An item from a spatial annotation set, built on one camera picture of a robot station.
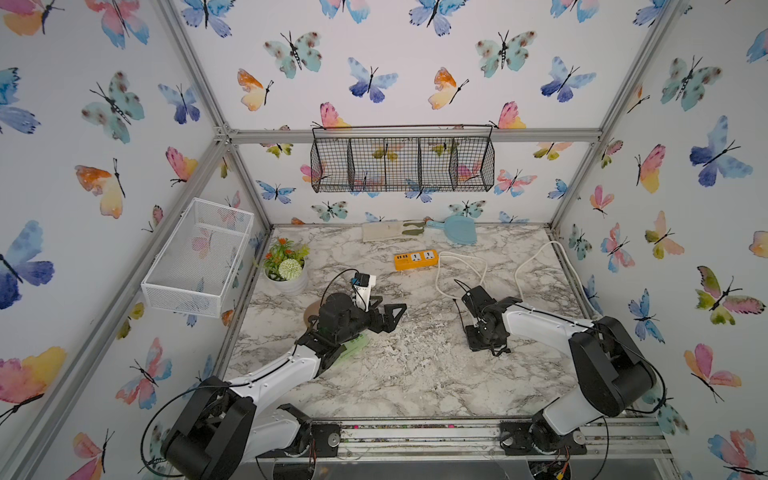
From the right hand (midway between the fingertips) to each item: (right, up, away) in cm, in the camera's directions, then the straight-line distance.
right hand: (480, 340), depth 90 cm
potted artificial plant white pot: (-58, +22, -1) cm, 62 cm away
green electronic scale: (-38, -1, -2) cm, 38 cm away
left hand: (-25, +13, -10) cm, 30 cm away
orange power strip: (-18, +24, +17) cm, 35 cm away
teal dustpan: (0, +36, +31) cm, 47 cm away
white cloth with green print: (-27, +35, +29) cm, 53 cm away
